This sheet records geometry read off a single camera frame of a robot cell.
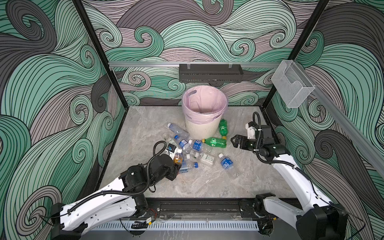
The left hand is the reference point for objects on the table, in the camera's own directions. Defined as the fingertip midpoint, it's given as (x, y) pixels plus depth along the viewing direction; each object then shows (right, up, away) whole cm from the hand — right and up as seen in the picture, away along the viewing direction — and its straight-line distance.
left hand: (177, 162), depth 71 cm
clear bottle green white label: (-7, +8, +24) cm, 26 cm away
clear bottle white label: (+14, -2, +16) cm, 21 cm away
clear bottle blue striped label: (+4, +4, +22) cm, 23 cm away
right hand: (+33, +9, +10) cm, 36 cm away
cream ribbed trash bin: (+12, +13, +21) cm, 27 cm away
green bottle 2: (+1, +2, -3) cm, 4 cm away
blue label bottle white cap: (+28, -5, +13) cm, 31 cm away
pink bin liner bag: (+16, +31, +30) cm, 46 cm away
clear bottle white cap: (-1, +13, +30) cm, 33 cm away
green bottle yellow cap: (+23, +6, +22) cm, 32 cm away
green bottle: (+30, +14, +30) cm, 44 cm away
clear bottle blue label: (+12, +4, +21) cm, 24 cm away
